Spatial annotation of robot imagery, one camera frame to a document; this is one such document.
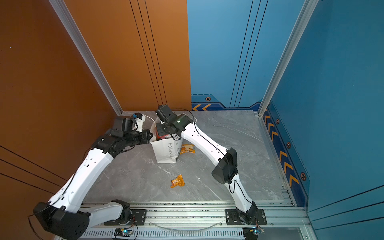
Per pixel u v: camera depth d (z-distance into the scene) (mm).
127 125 564
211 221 727
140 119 667
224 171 556
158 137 796
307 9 701
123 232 709
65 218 365
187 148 968
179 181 842
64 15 717
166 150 795
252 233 707
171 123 568
